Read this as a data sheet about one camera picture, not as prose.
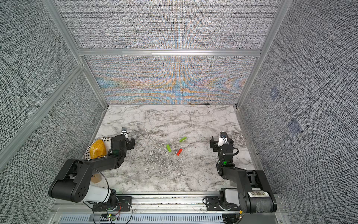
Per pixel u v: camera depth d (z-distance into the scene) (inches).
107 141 37.7
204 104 47.9
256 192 16.9
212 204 28.8
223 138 28.9
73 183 17.3
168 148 37.2
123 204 29.0
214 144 31.5
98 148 34.1
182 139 38.8
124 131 31.1
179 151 36.5
